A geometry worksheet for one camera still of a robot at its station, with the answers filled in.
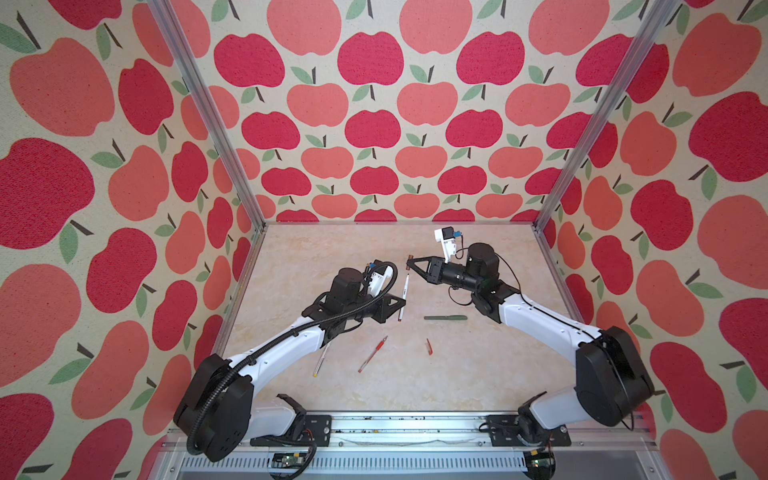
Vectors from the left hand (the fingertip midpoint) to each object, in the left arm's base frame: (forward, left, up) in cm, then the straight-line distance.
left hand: (407, 305), depth 77 cm
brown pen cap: (+10, -1, +8) cm, 13 cm away
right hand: (+9, -2, +7) cm, 12 cm away
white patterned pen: (+2, +1, +1) cm, 3 cm away
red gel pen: (-6, +9, -19) cm, 22 cm away
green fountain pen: (+5, -14, -17) cm, 23 cm away
